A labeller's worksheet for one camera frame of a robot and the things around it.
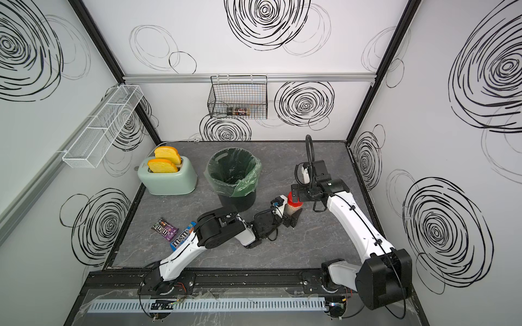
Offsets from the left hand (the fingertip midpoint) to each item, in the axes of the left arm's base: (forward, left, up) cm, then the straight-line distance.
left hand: (294, 205), depth 90 cm
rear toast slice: (+15, +56, +16) cm, 60 cm away
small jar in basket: (+30, +25, +28) cm, 48 cm away
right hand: (0, -3, +11) cm, 11 cm away
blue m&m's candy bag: (-14, +48, -4) cm, 50 cm away
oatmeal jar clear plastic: (-4, +3, +2) cm, 5 cm away
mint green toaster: (+7, +58, +4) cm, 59 cm away
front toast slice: (+8, +57, +16) cm, 59 cm away
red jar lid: (-3, +3, +8) cm, 9 cm away
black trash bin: (+2, +26, -5) cm, 26 cm away
